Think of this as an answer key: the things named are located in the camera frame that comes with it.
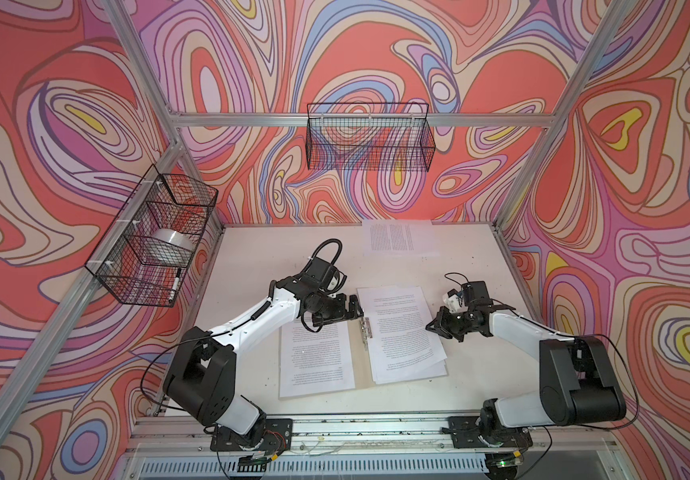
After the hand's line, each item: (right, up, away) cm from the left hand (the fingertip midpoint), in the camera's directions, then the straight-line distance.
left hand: (354, 314), depth 82 cm
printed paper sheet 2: (-11, -15, +4) cm, 19 cm away
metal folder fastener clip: (+4, -7, +6) cm, 10 cm away
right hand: (+23, -7, +7) cm, 25 cm away
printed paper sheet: (+22, -15, -2) cm, 26 cm away
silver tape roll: (-45, +19, -13) cm, 51 cm away
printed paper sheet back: (+19, +23, +33) cm, 44 cm away
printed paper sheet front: (+16, -8, +8) cm, 20 cm away
